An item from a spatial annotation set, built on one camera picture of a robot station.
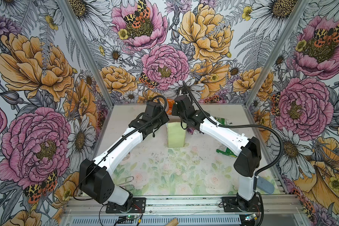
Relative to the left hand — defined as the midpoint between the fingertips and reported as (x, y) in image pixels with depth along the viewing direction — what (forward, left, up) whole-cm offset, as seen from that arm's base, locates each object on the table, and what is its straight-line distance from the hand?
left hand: (167, 120), depth 81 cm
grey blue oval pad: (-30, -54, -21) cm, 65 cm away
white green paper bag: (-5, -5, -7) cm, 10 cm away
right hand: (+6, -5, +3) cm, 8 cm away
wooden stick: (-46, -3, -21) cm, 50 cm away
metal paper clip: (-26, +23, -24) cm, 42 cm away
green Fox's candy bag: (+13, -40, -18) cm, 46 cm away
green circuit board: (-43, +18, -24) cm, 52 cm away
